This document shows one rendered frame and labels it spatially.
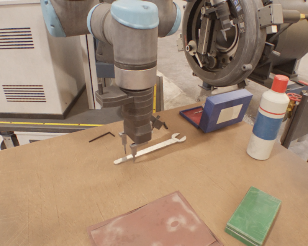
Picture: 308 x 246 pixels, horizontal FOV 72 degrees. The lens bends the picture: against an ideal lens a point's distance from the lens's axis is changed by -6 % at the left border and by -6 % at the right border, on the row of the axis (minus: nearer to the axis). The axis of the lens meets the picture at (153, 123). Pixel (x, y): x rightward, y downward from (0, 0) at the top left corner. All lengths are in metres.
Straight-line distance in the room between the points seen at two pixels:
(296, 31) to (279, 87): 1.36
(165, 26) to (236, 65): 0.94
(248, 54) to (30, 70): 1.15
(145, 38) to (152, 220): 0.35
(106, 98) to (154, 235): 0.27
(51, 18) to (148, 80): 0.43
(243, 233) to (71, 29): 0.74
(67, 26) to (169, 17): 0.35
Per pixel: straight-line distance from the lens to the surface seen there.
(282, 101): 0.59
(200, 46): 1.72
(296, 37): 1.94
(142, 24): 0.43
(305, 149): 1.73
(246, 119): 1.84
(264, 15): 1.41
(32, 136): 1.16
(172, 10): 0.63
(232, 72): 1.53
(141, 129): 0.53
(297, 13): 1.59
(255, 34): 1.44
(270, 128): 0.61
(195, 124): 0.74
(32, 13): 1.01
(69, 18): 0.80
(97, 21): 0.54
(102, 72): 0.91
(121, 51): 0.45
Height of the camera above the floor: 0.87
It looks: 32 degrees down
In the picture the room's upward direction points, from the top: 1 degrees clockwise
